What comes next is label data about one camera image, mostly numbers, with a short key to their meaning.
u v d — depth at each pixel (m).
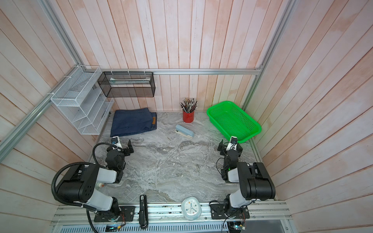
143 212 0.71
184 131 1.02
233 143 0.76
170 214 0.74
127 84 1.06
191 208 0.73
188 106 1.01
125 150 0.82
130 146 0.84
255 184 0.45
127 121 1.12
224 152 0.82
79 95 0.78
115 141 0.77
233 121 1.14
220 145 0.84
